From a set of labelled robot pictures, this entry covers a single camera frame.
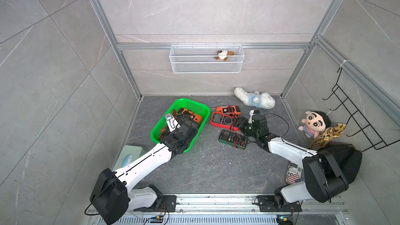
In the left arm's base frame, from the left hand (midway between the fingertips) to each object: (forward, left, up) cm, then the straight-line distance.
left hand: (178, 122), depth 81 cm
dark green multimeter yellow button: (-2, -32, -16) cm, 36 cm away
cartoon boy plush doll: (-2, -73, -1) cm, 73 cm away
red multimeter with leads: (+4, -26, -5) cm, 26 cm away
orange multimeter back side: (+19, -35, -16) cm, 43 cm away
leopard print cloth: (-11, -74, -1) cm, 75 cm away
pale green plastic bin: (-13, +26, -10) cm, 31 cm away
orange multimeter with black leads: (+17, -4, -15) cm, 23 cm away
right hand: (+4, -32, -6) cm, 33 cm away
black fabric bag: (-24, -73, +4) cm, 77 cm away
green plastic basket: (+19, -12, -15) cm, 27 cm away
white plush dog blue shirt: (+24, -56, -11) cm, 63 cm away
